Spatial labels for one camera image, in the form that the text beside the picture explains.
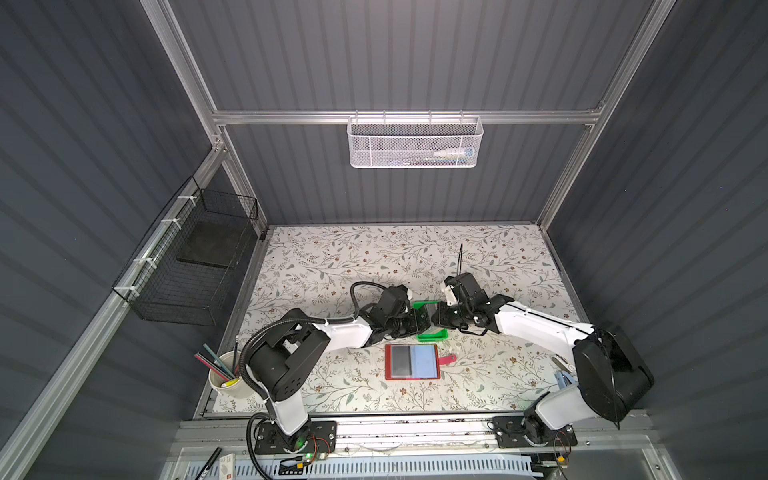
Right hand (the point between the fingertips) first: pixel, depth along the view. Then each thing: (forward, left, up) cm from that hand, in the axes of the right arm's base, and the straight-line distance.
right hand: (433, 320), depth 88 cm
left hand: (-1, +1, -1) cm, 2 cm away
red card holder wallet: (-10, +6, -5) cm, 13 cm away
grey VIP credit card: (-10, +10, -4) cm, 15 cm away
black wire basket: (+2, +64, +22) cm, 68 cm away
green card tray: (-2, 0, -6) cm, 7 cm away
